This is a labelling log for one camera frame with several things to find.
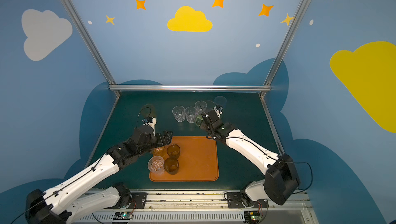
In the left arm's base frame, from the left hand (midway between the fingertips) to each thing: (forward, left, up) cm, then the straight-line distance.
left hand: (169, 135), depth 77 cm
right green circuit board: (-32, -41, -19) cm, 56 cm away
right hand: (+10, -19, -1) cm, 21 cm away
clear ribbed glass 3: (+31, -16, -15) cm, 38 cm away
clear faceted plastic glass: (-8, +9, -19) cm, 23 cm away
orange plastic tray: (-7, -15, -18) cm, 24 cm away
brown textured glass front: (-10, 0, -16) cm, 19 cm away
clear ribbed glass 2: (+26, -9, -15) cm, 31 cm away
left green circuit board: (-32, +20, -19) cm, 42 cm away
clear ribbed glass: (+26, -1, -15) cm, 30 cm away
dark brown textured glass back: (-2, -1, -15) cm, 15 cm away
